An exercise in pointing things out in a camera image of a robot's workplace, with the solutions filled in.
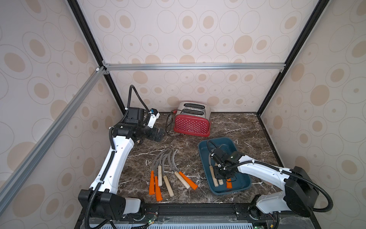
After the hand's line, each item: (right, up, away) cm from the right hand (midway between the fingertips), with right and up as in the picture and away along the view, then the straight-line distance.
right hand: (221, 175), depth 83 cm
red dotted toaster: (-16, +34, +11) cm, 39 cm away
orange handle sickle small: (+4, -4, -2) cm, 6 cm away
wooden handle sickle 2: (-26, 0, +2) cm, 26 cm away
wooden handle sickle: (-33, -3, 0) cm, 33 cm away
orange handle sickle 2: (-36, -7, -3) cm, 37 cm away
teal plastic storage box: (+13, -4, +1) cm, 14 cm away
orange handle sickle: (-41, -1, +2) cm, 41 cm away
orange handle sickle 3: (-21, -2, +1) cm, 21 cm away
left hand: (-34, +27, -8) cm, 44 cm away
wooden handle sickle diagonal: (-1, -2, -6) cm, 6 cm away
